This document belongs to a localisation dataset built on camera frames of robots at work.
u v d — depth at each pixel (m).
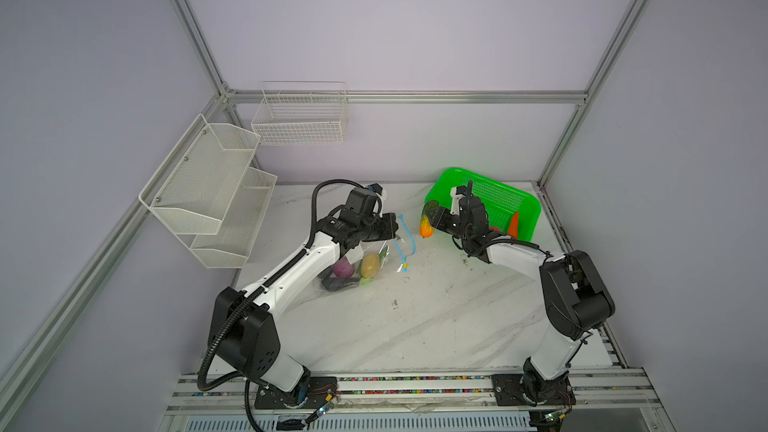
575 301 0.48
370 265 0.86
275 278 0.46
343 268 0.88
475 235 0.73
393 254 0.96
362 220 0.63
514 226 1.05
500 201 1.11
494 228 1.05
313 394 0.73
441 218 0.82
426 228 0.90
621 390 0.76
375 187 0.75
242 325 0.42
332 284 0.87
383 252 0.99
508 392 0.73
